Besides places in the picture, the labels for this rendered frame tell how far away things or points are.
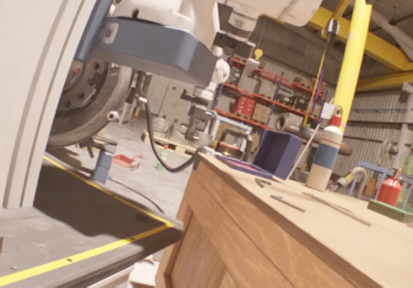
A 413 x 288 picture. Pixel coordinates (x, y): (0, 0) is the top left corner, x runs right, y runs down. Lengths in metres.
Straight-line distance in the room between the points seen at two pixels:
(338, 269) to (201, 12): 0.43
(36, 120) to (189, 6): 0.30
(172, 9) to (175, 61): 0.09
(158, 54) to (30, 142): 0.24
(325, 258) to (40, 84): 0.43
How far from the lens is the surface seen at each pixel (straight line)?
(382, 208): 0.92
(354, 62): 4.68
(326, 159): 0.97
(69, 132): 1.43
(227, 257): 0.55
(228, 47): 1.06
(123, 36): 0.54
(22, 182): 0.54
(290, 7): 0.62
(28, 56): 0.34
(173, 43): 0.49
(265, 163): 0.96
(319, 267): 0.34
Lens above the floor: 0.54
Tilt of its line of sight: level
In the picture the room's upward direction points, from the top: 19 degrees clockwise
